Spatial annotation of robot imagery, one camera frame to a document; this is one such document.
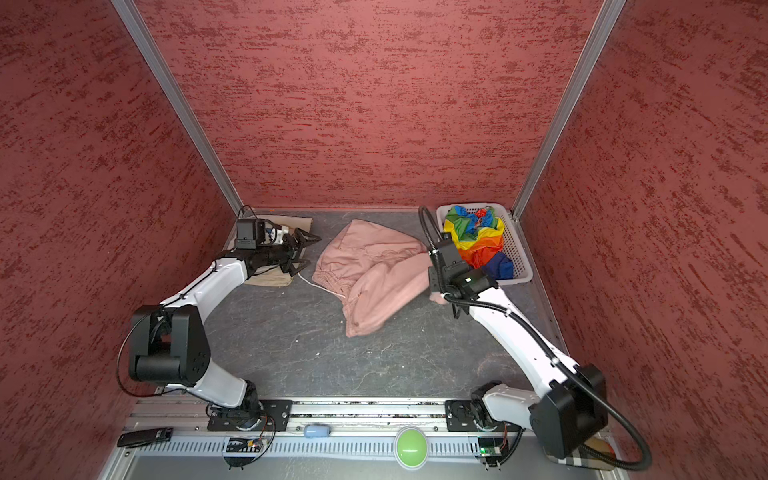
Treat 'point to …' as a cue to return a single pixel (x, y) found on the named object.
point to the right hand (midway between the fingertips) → (442, 277)
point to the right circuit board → (490, 450)
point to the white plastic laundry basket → (513, 245)
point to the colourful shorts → (478, 235)
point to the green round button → (411, 448)
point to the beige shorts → (275, 277)
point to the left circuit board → (241, 452)
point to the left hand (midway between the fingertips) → (317, 253)
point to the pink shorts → (379, 272)
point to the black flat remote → (145, 437)
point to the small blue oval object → (317, 430)
